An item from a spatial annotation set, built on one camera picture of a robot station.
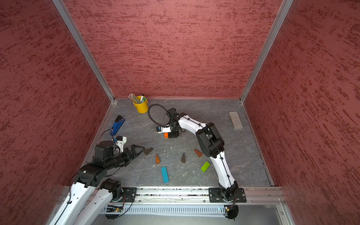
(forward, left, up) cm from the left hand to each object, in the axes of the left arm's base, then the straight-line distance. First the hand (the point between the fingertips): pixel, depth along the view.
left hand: (140, 155), depth 73 cm
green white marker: (+48, +10, -5) cm, 49 cm away
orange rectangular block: (+18, -11, -10) cm, 24 cm away
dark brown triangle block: (+9, +1, -16) cm, 18 cm away
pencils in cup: (+43, +15, +1) cm, 46 cm away
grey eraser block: (+33, -63, -13) cm, 72 cm away
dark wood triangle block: (+2, -23, -14) cm, 27 cm away
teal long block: (-5, -12, -16) cm, 21 cm away
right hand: (+23, -14, -15) cm, 30 cm away
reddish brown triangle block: (+6, -34, -14) cm, 37 cm away
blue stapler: (+30, +26, -13) cm, 42 cm away
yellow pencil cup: (+43, +11, -11) cm, 45 cm away
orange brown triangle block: (+2, -7, -14) cm, 16 cm away
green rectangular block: (-1, -36, -14) cm, 39 cm away
